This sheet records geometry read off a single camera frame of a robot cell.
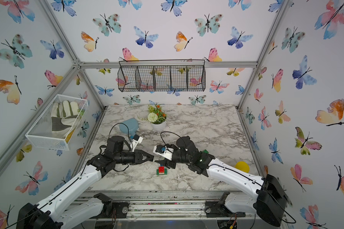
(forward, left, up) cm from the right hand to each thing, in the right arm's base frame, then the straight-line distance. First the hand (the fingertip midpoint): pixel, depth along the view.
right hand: (159, 152), depth 71 cm
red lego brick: (-2, 0, -17) cm, 17 cm away
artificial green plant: (+28, +7, -5) cm, 29 cm away
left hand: (-1, +4, -4) cm, 6 cm away
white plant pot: (+28, +6, -17) cm, 33 cm away
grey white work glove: (+15, +53, +7) cm, 55 cm away
